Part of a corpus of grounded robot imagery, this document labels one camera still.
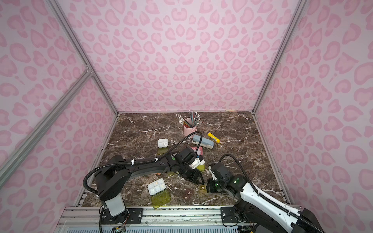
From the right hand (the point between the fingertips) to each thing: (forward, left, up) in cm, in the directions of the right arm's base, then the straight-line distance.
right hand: (206, 188), depth 79 cm
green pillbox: (+28, +29, -3) cm, 40 cm away
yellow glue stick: (+34, -7, -3) cm, 35 cm away
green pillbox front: (-4, +25, -4) cm, 26 cm away
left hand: (+1, +2, +4) cm, 4 cm away
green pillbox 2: (+9, +20, -3) cm, 22 cm away
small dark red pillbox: (-2, +10, -3) cm, 11 cm away
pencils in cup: (+42, +7, +10) cm, 43 cm away
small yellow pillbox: (0, +2, -4) cm, 4 cm away
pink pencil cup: (+36, +11, +3) cm, 38 cm away
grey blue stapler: (+33, +1, -5) cm, 33 cm away
